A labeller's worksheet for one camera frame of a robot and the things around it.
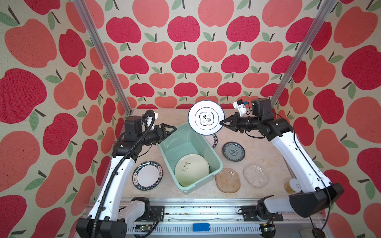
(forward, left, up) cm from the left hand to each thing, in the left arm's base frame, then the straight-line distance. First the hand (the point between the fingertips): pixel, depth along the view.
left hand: (174, 133), depth 67 cm
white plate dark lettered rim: (+16, -26, -31) cm, 43 cm away
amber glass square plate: (-10, -30, -32) cm, 45 cm away
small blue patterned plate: (+10, -37, -32) cm, 50 cm away
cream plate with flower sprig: (-3, -7, -31) cm, 32 cm away
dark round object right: (-36, -62, -22) cm, 75 cm away
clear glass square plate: (-6, -48, -33) cm, 58 cm away
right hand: (+4, -22, +2) cm, 22 cm away
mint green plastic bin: (+15, -3, -30) cm, 34 cm away
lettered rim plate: (-8, +18, -31) cm, 37 cm away
